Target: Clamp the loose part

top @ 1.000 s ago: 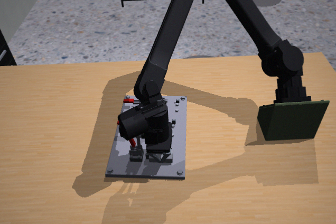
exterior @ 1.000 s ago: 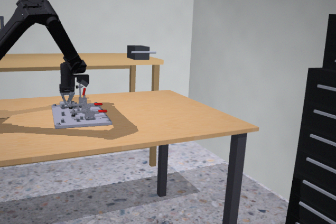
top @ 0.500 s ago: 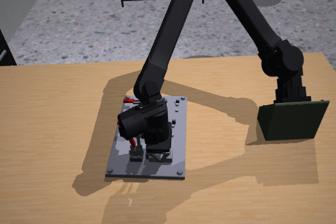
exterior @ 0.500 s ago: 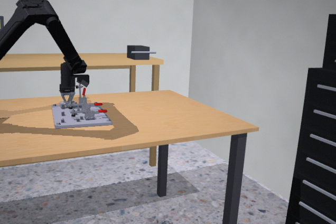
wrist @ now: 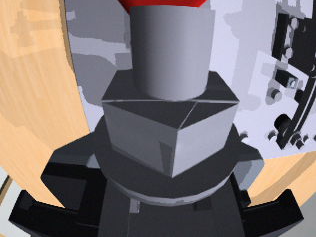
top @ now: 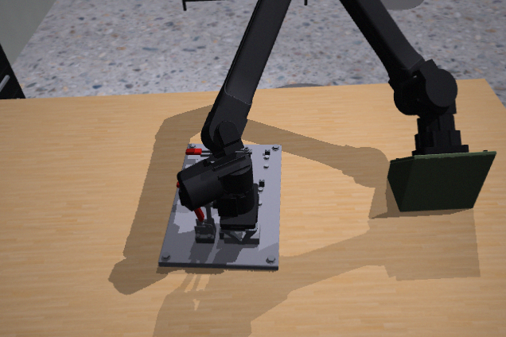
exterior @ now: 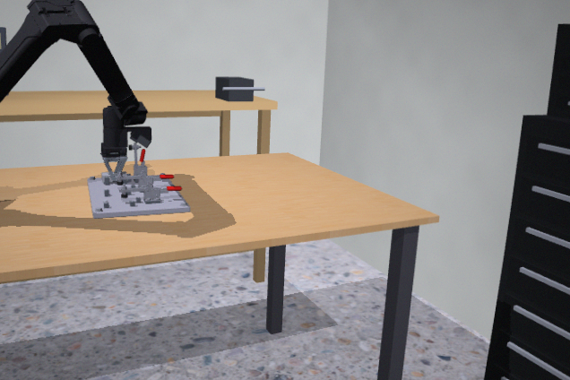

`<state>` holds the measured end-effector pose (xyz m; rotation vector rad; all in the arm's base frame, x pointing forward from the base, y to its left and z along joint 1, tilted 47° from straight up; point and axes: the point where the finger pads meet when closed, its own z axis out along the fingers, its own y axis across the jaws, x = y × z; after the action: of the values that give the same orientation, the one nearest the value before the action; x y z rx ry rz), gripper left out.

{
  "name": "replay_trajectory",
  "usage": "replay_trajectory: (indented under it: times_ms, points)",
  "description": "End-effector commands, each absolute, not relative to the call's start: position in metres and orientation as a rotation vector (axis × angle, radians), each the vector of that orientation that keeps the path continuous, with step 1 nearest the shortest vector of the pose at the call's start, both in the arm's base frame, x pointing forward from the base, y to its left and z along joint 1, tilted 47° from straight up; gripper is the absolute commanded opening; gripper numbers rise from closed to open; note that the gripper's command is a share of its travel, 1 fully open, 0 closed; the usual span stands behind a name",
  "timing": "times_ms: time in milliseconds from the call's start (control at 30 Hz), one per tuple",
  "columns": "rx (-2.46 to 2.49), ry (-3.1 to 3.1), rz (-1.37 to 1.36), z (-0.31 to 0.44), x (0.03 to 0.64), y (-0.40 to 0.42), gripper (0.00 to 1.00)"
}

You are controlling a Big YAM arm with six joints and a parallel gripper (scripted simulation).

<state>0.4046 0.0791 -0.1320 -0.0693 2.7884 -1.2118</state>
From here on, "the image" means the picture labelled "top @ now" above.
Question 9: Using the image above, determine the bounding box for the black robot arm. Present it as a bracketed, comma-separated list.
[177, 0, 469, 217]

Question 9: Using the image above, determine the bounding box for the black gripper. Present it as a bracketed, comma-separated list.
[220, 183, 259, 245]

